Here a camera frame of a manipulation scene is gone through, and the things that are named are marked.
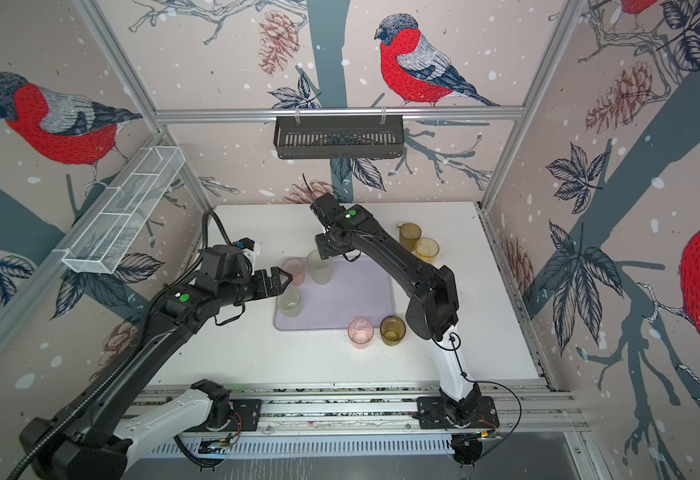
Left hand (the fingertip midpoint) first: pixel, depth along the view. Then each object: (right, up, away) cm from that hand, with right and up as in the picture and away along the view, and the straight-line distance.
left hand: (278, 279), depth 73 cm
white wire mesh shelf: (-42, +10, -1) cm, 43 cm away
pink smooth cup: (+21, -18, +14) cm, 31 cm away
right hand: (+11, +6, +14) cm, 18 cm away
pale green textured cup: (+8, -1, +24) cm, 25 cm away
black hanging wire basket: (+12, +47, +33) cm, 58 cm away
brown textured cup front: (+30, -17, +12) cm, 37 cm away
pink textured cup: (-1, +1, +22) cm, 22 cm away
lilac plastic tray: (+20, -7, +21) cm, 30 cm away
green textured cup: (-2, -10, +19) cm, 22 cm away
